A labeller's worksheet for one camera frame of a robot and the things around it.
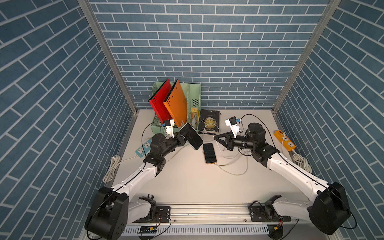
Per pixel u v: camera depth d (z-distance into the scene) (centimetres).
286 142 99
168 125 71
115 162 91
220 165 90
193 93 105
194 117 111
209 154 89
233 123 65
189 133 77
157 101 86
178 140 69
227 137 67
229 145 65
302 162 91
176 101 104
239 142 65
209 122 109
